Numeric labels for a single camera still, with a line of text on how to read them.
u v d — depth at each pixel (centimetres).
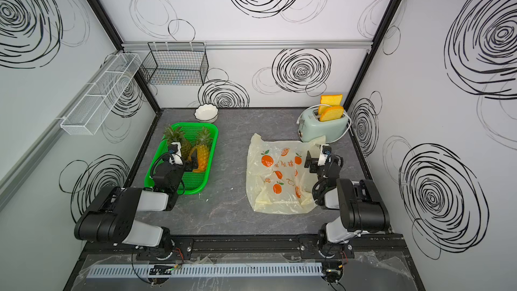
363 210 44
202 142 95
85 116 71
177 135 86
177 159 76
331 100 96
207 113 117
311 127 96
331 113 91
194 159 83
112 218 44
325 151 77
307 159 88
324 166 80
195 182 82
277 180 87
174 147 76
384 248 76
